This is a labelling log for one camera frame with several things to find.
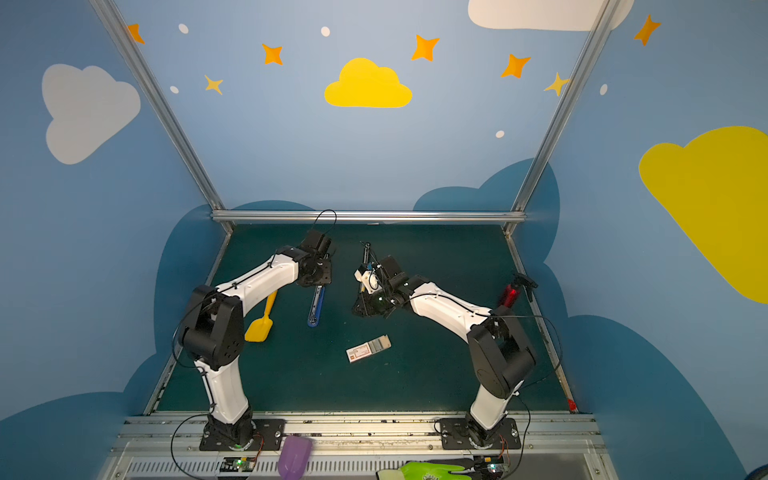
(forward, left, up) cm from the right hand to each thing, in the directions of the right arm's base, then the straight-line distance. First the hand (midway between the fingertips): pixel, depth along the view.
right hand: (357, 307), depth 85 cm
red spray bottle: (+9, -47, -2) cm, 48 cm away
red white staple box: (-8, -4, -11) cm, 14 cm away
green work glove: (-37, -19, -11) cm, 43 cm away
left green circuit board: (-37, +26, -12) cm, 47 cm away
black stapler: (+29, +1, -10) cm, 31 cm away
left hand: (+13, +12, -3) cm, 18 cm away
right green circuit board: (-34, -36, -13) cm, 51 cm away
